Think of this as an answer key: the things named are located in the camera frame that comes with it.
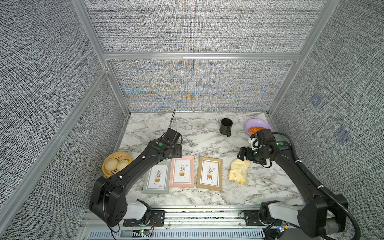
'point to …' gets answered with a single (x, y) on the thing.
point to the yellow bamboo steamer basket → (119, 155)
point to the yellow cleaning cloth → (238, 172)
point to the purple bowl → (257, 123)
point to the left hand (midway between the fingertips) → (178, 150)
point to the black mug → (225, 126)
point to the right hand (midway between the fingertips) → (245, 154)
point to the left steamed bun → (111, 164)
